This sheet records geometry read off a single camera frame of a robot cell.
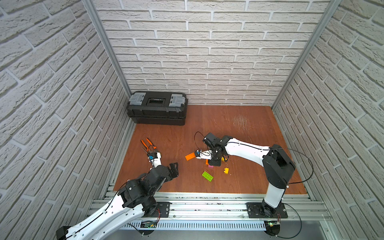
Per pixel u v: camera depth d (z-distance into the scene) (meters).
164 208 0.74
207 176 0.85
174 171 0.66
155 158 0.64
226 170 0.86
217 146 0.64
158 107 0.97
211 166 0.87
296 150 0.97
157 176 0.52
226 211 0.76
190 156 0.92
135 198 0.49
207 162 0.82
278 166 0.48
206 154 0.76
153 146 0.96
